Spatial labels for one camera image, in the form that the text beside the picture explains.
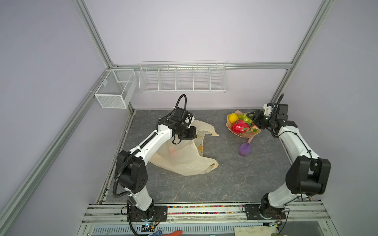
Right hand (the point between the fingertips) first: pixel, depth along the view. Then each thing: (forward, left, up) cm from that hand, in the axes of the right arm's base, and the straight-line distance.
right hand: (249, 116), depth 87 cm
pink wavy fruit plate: (+1, -4, -19) cm, 19 cm away
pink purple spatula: (-10, -1, -21) cm, 23 cm away
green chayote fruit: (-3, +4, +2) cm, 6 cm away
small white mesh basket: (+24, +88, +3) cm, 91 cm away
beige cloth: (-54, +4, -21) cm, 58 cm away
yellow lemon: (+12, +5, -14) cm, 19 cm away
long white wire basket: (+29, +41, +9) cm, 51 cm away
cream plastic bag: (-21, +38, -12) cm, 45 cm away
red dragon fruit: (+3, +2, -13) cm, 14 cm away
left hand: (-12, +32, -4) cm, 34 cm away
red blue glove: (-55, +50, -21) cm, 77 cm away
